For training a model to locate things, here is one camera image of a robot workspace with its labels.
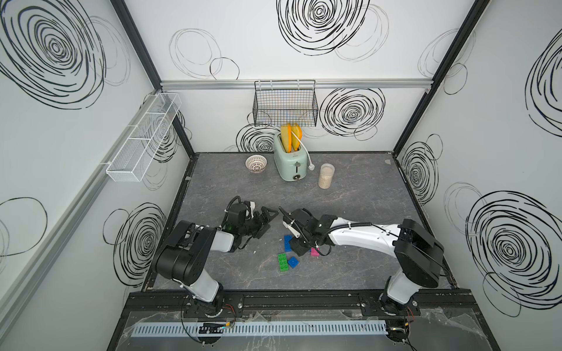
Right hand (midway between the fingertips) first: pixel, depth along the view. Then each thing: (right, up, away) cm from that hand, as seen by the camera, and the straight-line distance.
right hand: (295, 245), depth 84 cm
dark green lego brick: (-5, -6, -2) cm, 8 cm away
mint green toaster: (-2, +31, +15) cm, 35 cm away
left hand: (-9, +9, +6) cm, 14 cm away
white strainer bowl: (-19, +33, +28) cm, 47 cm away
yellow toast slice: (-4, +44, +16) cm, 47 cm away
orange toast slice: (+2, +48, +15) cm, 50 cm away
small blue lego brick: (-1, -6, -1) cm, 6 cm away
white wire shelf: (-55, +34, -11) cm, 65 cm away
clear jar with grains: (+15, +28, +16) cm, 35 cm away
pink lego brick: (+6, +1, -10) cm, 12 cm away
